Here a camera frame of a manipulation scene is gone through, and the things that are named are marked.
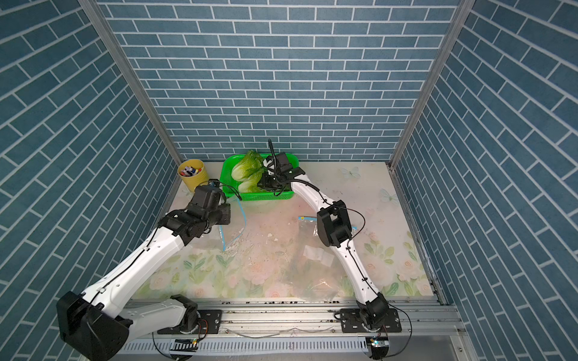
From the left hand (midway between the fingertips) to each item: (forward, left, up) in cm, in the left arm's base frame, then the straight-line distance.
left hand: (231, 209), depth 80 cm
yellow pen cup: (+26, +25, -8) cm, 37 cm away
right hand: (+19, -7, -9) cm, 22 cm away
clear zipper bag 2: (-15, -31, -20) cm, 39 cm away
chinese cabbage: (+30, -1, -7) cm, 31 cm away
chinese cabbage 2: (+19, -3, -9) cm, 21 cm away
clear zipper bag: (+6, -6, -19) cm, 21 cm away
